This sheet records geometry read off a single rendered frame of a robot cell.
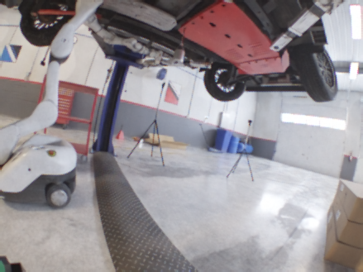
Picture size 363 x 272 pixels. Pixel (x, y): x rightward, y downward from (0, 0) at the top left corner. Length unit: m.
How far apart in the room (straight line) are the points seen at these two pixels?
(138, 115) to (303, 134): 8.40
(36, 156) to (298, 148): 9.44
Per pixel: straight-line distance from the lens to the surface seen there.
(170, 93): 5.68
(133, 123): 5.12
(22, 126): 1.00
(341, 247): 1.23
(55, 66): 1.05
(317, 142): 9.16
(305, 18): 1.19
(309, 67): 1.73
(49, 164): 0.87
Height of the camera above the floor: 0.60
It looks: 2 degrees down
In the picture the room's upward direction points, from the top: 12 degrees clockwise
